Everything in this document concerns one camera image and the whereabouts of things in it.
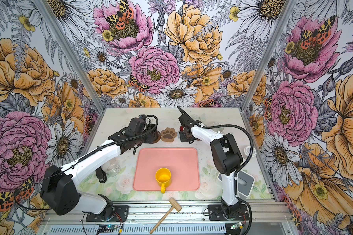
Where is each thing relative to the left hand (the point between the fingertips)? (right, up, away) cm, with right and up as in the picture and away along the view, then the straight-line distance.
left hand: (149, 138), depth 85 cm
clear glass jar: (-20, -16, -2) cm, 26 cm away
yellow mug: (+7, -22, +1) cm, 23 cm away
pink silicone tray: (+19, -17, +8) cm, 27 cm away
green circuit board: (-17, -41, -14) cm, 47 cm away
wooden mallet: (+15, -33, -9) cm, 38 cm away
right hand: (+21, -3, +13) cm, 25 cm away
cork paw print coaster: (+9, 0, +21) cm, 23 cm away
